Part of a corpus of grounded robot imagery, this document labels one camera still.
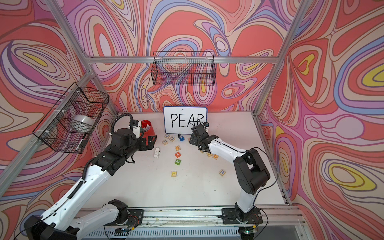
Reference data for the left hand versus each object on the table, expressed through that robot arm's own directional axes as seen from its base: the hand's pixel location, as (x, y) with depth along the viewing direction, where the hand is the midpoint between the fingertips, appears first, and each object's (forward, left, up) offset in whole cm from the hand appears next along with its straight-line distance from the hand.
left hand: (148, 136), depth 75 cm
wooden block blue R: (-9, -40, -24) cm, 48 cm away
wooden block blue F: (+12, -4, -24) cm, 27 cm away
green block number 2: (-3, -13, -23) cm, 26 cm away
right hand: (+7, -26, -17) cm, 32 cm away
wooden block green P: (-10, -12, -24) cm, 28 cm away
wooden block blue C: (+15, -8, -24) cm, 30 cm away
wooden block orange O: (+1, -37, -23) cm, 44 cm away
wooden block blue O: (+18, -4, -23) cm, 29 cm away
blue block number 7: (+16, -15, -24) cm, 32 cm away
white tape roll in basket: (+1, +30, +8) cm, 31 cm away
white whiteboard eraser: (+3, 0, -21) cm, 21 cm away
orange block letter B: (+3, -13, -24) cm, 27 cm away
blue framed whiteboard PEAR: (+22, -15, -12) cm, 29 cm away
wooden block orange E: (+8, -12, -24) cm, 28 cm away
